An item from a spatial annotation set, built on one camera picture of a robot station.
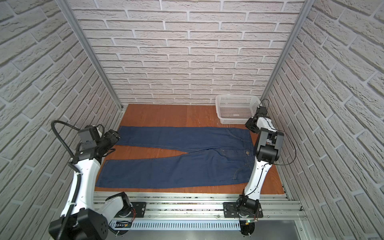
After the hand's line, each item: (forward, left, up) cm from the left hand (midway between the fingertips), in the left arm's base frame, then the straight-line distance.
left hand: (114, 134), depth 77 cm
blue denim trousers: (-5, -55, -19) cm, 58 cm away
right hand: (+17, -83, -16) cm, 87 cm away
